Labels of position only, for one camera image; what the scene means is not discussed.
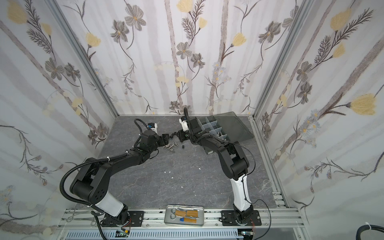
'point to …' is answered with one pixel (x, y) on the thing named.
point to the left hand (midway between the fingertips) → (162, 131)
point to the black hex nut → (183, 146)
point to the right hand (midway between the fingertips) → (175, 128)
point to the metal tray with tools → (184, 215)
